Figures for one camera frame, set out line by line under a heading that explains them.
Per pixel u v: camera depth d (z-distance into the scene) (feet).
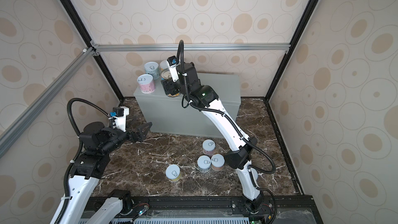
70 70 2.48
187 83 1.65
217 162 2.69
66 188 1.39
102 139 1.62
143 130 1.94
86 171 1.50
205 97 1.66
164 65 2.57
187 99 1.66
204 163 2.69
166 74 2.22
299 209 2.39
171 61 1.88
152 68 2.57
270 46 2.95
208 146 2.92
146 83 2.34
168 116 2.94
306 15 2.55
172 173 2.58
